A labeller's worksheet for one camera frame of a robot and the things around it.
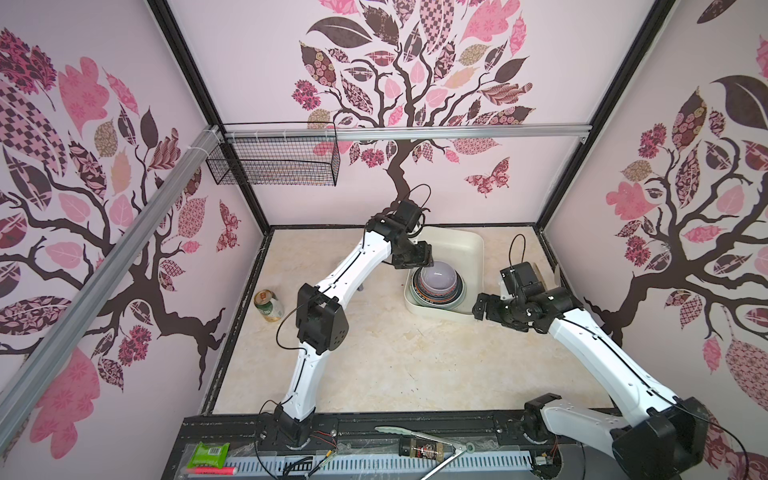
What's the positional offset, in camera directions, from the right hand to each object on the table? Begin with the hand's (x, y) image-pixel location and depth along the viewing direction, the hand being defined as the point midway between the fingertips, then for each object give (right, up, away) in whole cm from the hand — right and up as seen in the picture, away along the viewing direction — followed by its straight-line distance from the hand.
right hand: (488, 309), depth 80 cm
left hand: (-17, +12, +6) cm, 22 cm away
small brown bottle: (-20, -30, -12) cm, 38 cm away
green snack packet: (-70, -33, -10) cm, 78 cm away
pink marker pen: (-69, -36, -11) cm, 79 cm away
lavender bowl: (-10, +8, +15) cm, 20 cm away
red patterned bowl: (-12, +2, +12) cm, 17 cm away
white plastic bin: (+2, +17, +34) cm, 38 cm away
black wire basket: (-55, +48, +15) cm, 75 cm away
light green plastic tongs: (-10, -32, -10) cm, 35 cm away
